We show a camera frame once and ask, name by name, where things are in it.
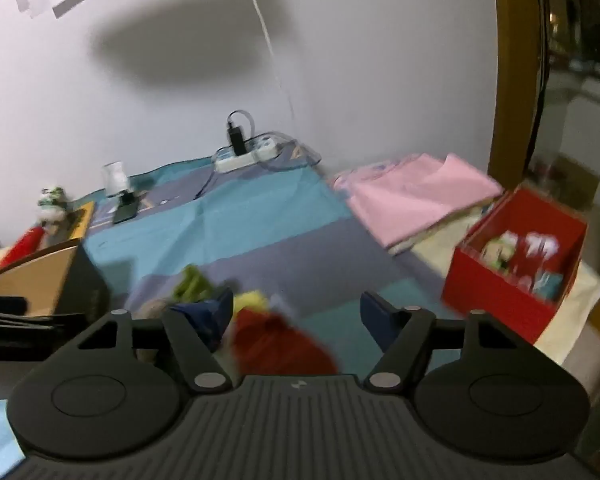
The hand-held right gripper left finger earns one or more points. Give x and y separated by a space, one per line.
215 317

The black charger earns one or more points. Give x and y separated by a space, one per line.
236 140

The cream sheet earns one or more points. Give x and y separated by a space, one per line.
432 252

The wooden door frame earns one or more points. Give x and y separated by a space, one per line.
512 85

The black phone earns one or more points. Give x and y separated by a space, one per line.
125 212

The yellow board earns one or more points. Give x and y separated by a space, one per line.
82 225

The pink folded cloth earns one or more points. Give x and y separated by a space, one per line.
420 195

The blue striped blanket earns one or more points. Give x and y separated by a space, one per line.
260 210

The white green plush toy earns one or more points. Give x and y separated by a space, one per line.
52 205

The green cloth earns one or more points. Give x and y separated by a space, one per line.
192 285

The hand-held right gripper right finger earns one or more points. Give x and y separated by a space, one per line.
377 317

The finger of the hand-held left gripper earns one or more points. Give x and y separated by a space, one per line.
25 335
0 306

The brown cardboard box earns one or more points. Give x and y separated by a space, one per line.
30 285

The red box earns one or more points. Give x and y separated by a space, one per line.
490 300

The yellow cloth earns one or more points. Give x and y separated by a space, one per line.
250 301

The red cloth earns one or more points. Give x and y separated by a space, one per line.
280 345

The red soft toy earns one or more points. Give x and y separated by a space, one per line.
27 245

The white power strip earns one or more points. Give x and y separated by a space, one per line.
240 162

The small white toys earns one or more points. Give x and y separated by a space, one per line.
500 252

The white panel on black stand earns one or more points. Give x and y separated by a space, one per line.
114 177

